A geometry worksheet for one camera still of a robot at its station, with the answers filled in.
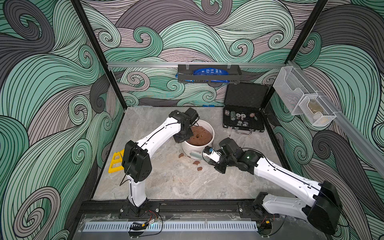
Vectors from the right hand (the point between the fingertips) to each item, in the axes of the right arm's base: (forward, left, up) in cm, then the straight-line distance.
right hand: (213, 160), depth 78 cm
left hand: (+12, +13, +4) cm, 19 cm away
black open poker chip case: (+47, -29, -8) cm, 56 cm away
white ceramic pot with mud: (+16, +4, -2) cm, 17 cm away
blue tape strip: (+56, -5, -15) cm, 59 cm away
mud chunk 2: (0, +7, -13) cm, 14 cm away
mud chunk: (+4, +9, -12) cm, 15 cm away
